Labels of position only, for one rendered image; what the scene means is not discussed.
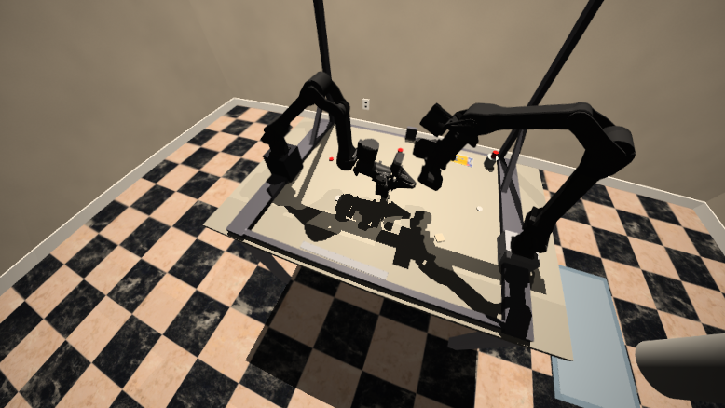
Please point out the grey flat bar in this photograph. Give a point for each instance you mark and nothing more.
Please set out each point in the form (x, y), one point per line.
(345, 260)

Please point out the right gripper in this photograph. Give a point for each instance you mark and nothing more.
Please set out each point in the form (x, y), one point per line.
(403, 179)

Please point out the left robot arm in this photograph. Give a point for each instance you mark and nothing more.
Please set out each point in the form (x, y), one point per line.
(607, 151)

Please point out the yellow and blue blister pack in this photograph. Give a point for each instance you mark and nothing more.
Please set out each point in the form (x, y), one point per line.
(464, 160)

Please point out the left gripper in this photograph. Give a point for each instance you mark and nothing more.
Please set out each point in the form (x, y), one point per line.
(430, 177)

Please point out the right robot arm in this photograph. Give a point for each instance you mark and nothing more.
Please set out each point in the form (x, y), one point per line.
(313, 92)

